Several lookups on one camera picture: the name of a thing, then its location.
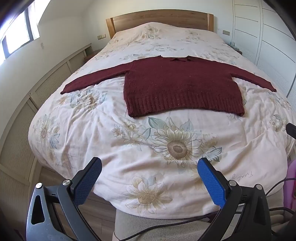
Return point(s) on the beige wall switch plate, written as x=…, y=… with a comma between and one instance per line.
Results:
x=99, y=37

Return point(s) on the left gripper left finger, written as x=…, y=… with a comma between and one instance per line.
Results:
x=43, y=222

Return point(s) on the floral white duvet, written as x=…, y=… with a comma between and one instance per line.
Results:
x=150, y=163

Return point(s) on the white built-in wardrobe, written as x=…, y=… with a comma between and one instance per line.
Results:
x=263, y=38

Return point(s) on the wooden headboard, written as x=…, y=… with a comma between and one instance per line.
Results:
x=174, y=17

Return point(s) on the dark red knit sweater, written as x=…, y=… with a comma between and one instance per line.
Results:
x=158, y=84

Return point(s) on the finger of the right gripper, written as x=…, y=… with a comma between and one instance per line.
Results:
x=291, y=130

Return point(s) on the beige wall outlet plate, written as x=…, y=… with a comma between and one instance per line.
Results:
x=226, y=32

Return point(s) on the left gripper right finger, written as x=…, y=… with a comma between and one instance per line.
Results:
x=254, y=222

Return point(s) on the window with dark frame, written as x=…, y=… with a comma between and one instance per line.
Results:
x=22, y=30

